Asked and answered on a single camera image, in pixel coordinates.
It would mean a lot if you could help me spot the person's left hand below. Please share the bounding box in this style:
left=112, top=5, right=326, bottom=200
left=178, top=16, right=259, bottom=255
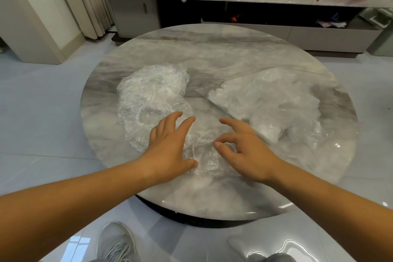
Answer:
left=138, top=111, right=199, bottom=185

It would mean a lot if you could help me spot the person's right hand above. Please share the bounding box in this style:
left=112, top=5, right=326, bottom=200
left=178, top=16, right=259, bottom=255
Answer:
left=212, top=117, right=285, bottom=186

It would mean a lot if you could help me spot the clear plastic cap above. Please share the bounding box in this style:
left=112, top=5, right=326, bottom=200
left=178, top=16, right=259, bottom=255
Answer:
left=181, top=120, right=246, bottom=176

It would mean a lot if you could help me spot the pile of clear plastic caps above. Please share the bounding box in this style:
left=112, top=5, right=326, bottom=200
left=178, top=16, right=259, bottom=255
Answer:
left=117, top=64, right=192, bottom=154

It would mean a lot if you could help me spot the clear bag of caps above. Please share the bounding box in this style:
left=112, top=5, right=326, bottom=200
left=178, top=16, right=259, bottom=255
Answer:
left=208, top=68, right=323, bottom=149

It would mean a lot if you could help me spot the person's right forearm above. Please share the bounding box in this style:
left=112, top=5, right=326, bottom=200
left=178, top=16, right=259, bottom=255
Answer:
left=265, top=160, right=393, bottom=262

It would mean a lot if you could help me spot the person's left forearm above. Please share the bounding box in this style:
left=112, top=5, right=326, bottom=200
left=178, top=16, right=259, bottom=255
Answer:
left=0, top=159, right=154, bottom=262

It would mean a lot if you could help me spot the black table base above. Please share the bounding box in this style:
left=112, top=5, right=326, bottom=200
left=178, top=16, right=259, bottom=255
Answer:
left=136, top=196, right=283, bottom=229

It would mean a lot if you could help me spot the grey sneaker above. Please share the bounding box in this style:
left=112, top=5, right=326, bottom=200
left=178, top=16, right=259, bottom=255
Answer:
left=261, top=253, right=297, bottom=262
left=96, top=221, right=138, bottom=262

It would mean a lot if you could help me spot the long grey low cabinet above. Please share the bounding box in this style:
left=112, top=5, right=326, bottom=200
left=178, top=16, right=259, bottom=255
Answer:
left=98, top=0, right=393, bottom=57

